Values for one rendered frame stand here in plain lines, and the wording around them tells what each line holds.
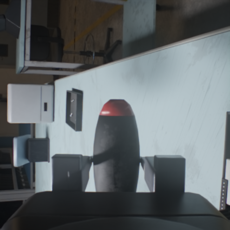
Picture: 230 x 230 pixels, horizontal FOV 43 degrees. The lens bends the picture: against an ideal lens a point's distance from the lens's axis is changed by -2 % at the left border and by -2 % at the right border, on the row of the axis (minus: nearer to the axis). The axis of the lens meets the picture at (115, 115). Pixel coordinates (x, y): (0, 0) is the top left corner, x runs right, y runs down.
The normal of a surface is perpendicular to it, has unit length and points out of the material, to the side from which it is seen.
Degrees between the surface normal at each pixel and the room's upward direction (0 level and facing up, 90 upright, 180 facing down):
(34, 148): 90
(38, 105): 90
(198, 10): 0
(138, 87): 0
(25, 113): 90
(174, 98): 0
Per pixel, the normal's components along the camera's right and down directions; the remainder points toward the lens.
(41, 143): 0.35, 0.05
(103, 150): -0.51, -0.02
